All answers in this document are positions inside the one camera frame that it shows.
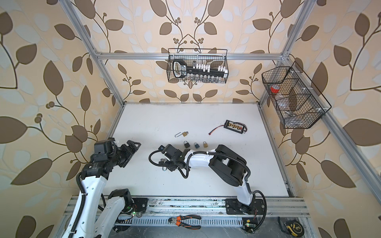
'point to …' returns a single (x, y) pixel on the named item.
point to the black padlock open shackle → (164, 169)
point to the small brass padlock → (205, 144)
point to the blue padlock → (196, 145)
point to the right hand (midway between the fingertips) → (171, 160)
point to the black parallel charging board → (236, 127)
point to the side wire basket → (298, 102)
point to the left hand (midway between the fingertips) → (136, 147)
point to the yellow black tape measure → (295, 227)
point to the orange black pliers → (178, 221)
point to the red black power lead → (210, 132)
